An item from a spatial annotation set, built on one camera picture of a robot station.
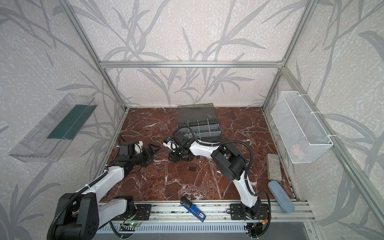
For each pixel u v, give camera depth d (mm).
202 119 1155
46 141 642
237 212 735
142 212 723
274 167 865
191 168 888
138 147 721
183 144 751
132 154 713
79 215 404
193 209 717
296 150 733
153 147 791
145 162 783
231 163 525
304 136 609
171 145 825
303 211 753
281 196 758
